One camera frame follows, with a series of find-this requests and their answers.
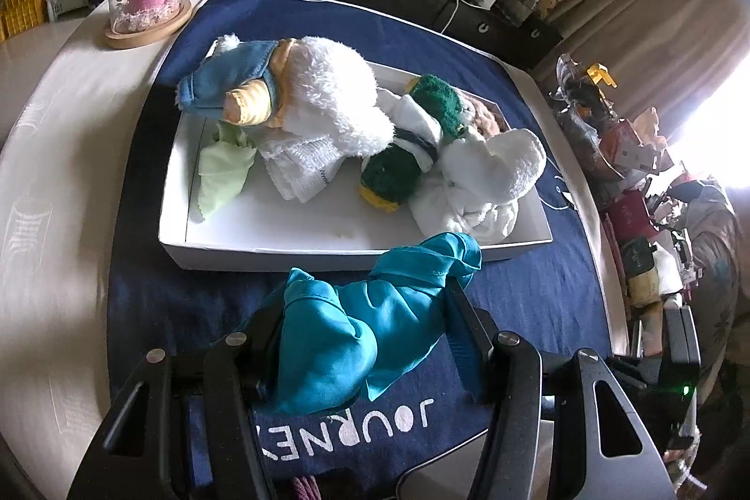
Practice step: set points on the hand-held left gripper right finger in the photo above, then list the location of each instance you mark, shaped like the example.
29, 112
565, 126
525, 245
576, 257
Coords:
469, 324

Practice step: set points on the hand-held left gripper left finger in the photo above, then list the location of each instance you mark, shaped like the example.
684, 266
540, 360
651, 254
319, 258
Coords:
258, 324

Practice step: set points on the teal satin cloth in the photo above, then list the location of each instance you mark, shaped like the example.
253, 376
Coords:
351, 330

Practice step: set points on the white fleece cloth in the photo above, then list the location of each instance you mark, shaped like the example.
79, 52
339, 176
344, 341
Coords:
463, 219

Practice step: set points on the shallow white cardboard box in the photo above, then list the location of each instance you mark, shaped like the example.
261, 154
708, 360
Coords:
246, 219

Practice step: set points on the pale mint cloth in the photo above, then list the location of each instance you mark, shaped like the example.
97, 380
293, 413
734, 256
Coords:
222, 172

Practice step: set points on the white knitted cloth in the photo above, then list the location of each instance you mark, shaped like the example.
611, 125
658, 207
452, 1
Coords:
299, 166

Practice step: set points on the white fleece plush toy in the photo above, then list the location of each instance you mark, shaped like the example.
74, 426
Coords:
504, 160

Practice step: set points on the shaggy white unicorn plush toy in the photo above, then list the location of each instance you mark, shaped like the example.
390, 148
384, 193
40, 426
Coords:
334, 84

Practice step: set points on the navy blue printed blanket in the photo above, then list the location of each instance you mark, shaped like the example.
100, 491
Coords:
527, 289

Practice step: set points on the pile of bags and packages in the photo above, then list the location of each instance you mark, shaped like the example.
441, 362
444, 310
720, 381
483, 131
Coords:
627, 172

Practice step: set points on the small tan plush toy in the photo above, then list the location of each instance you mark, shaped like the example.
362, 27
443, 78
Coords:
486, 116

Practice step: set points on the white table cloth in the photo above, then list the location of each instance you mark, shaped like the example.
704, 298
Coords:
70, 183

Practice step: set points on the beige curtain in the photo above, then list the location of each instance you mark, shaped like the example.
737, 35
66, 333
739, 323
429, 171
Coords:
644, 19

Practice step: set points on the white slotted basket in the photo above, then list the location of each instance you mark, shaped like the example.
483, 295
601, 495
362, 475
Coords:
67, 3

